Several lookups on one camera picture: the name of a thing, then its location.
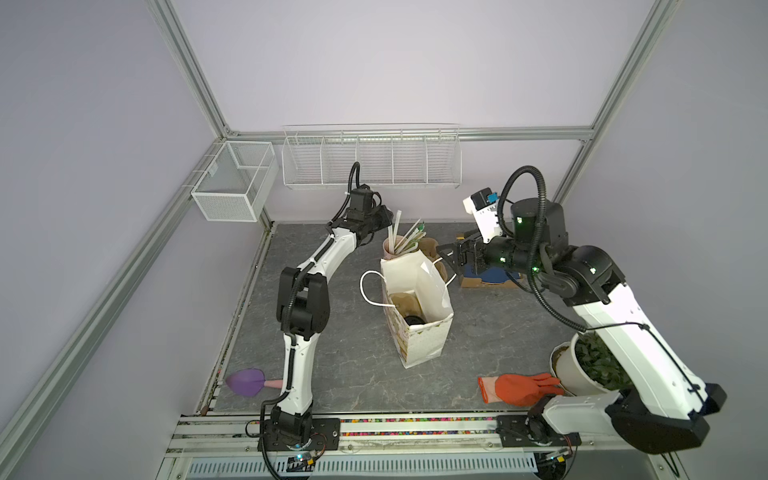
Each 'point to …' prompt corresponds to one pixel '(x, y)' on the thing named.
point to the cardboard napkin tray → (476, 282)
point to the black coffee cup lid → (413, 320)
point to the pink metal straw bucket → (387, 254)
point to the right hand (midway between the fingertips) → (453, 243)
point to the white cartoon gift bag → (414, 271)
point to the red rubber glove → (518, 390)
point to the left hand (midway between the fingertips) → (395, 215)
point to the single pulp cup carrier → (407, 304)
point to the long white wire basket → (390, 155)
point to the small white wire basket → (237, 182)
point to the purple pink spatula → (249, 382)
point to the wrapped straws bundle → (408, 241)
